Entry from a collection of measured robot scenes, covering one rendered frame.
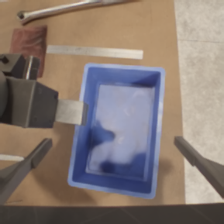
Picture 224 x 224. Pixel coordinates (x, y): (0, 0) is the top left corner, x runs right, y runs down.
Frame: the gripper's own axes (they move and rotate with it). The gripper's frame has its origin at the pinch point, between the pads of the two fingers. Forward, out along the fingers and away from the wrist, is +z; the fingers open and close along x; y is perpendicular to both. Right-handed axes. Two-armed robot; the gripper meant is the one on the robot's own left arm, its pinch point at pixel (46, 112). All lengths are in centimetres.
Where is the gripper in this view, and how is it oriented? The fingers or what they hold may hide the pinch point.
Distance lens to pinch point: 32.2
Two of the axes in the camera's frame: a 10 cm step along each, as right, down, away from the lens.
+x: -9.8, -1.2, 1.7
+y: 1.3, -9.9, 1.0
